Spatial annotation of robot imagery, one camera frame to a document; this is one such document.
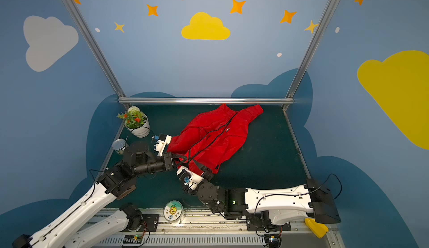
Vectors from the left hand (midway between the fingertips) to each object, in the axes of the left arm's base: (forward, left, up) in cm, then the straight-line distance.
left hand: (186, 157), depth 67 cm
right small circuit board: (-25, -38, -30) cm, 54 cm away
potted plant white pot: (+29, +34, -13) cm, 46 cm away
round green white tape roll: (-16, +6, -18) cm, 25 cm away
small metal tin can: (+17, +43, -20) cm, 51 cm away
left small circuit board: (-25, +25, -30) cm, 46 cm away
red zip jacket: (+20, -10, -15) cm, 27 cm away
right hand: (-3, -3, -1) cm, 4 cm away
